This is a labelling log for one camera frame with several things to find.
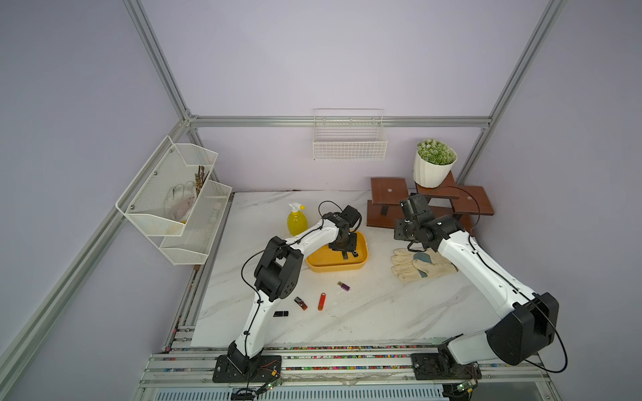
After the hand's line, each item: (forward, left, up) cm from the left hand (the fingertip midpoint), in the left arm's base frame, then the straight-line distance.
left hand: (347, 248), depth 97 cm
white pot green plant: (+14, -28, +31) cm, 44 cm away
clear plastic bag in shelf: (+1, +55, +27) cm, 61 cm away
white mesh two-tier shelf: (-3, +58, +9) cm, 59 cm away
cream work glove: (-6, -26, -2) cm, 27 cm away
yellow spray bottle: (+9, +20, +6) cm, 23 cm away
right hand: (-4, -19, +16) cm, 25 cm away
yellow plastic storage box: (-3, +8, -4) cm, 9 cm away
